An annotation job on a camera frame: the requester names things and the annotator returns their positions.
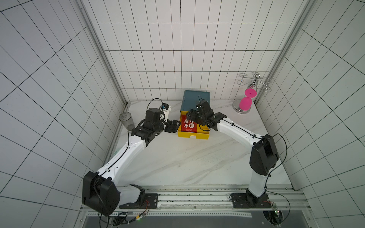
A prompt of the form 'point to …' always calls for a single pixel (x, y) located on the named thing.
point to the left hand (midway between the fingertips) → (173, 124)
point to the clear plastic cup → (126, 119)
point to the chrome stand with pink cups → (243, 106)
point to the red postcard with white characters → (187, 125)
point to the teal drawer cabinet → (189, 98)
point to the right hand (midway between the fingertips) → (191, 112)
